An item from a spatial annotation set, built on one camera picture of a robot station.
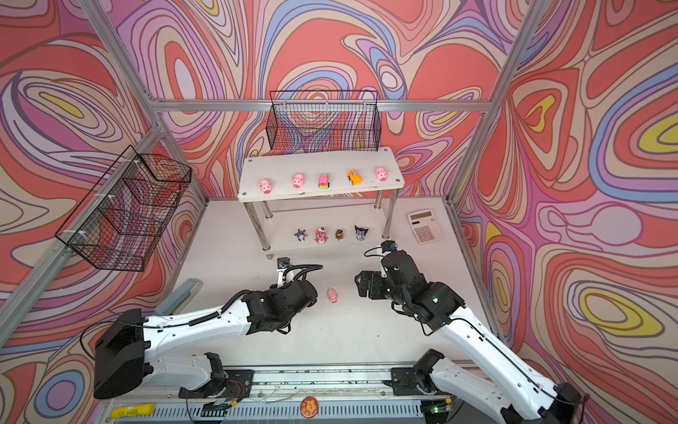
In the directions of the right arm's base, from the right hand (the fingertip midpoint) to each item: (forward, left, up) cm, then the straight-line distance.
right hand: (370, 286), depth 73 cm
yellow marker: (-25, +64, -15) cm, 70 cm away
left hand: (+4, +19, -7) cm, 21 cm away
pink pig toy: (+6, +12, -17) cm, 21 cm away
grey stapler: (+4, +62, -13) cm, 64 cm away
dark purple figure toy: (+24, +1, -6) cm, 25 cm away
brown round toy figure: (+26, +8, -9) cm, 28 cm away
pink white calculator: (+34, -28, -17) cm, 47 cm away
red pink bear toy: (+24, +15, -7) cm, 30 cm away
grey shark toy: (+26, +23, -8) cm, 35 cm away
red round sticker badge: (-26, +18, -18) cm, 36 cm away
